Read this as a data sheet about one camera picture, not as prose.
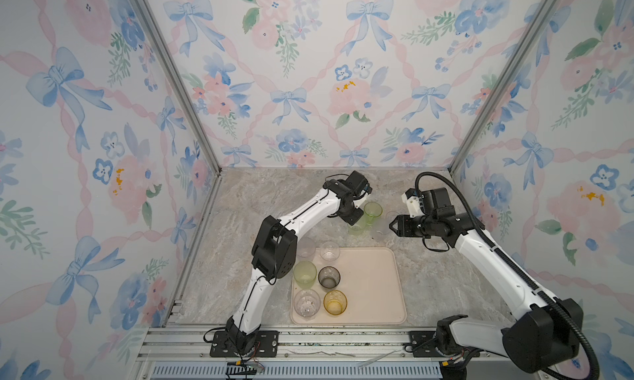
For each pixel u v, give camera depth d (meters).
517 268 0.45
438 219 0.60
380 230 0.97
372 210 1.03
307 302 0.82
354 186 0.74
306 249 0.94
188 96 0.94
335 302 0.81
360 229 0.95
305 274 0.86
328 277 0.86
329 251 0.92
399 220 0.75
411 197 0.73
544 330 0.39
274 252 0.55
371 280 0.88
